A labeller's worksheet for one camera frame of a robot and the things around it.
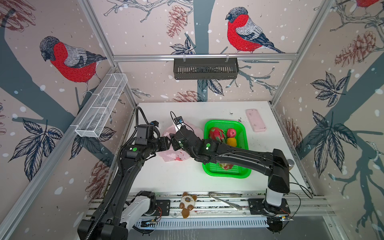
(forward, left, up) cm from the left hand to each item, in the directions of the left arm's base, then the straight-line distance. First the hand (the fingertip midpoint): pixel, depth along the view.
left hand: (167, 141), depth 75 cm
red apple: (+14, -38, -14) cm, 43 cm away
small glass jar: (-9, -65, -10) cm, 67 cm away
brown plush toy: (-25, -10, -18) cm, 32 cm away
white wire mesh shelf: (+17, +36, +9) cm, 41 cm away
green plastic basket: (-9, -24, -16) cm, 30 cm away
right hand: (+1, -2, +4) cm, 5 cm away
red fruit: (+12, -28, -12) cm, 33 cm away
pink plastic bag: (-1, 0, -15) cm, 15 cm away
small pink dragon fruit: (-8, -31, -13) cm, 35 cm away
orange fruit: (+8, -38, -15) cm, 41 cm away
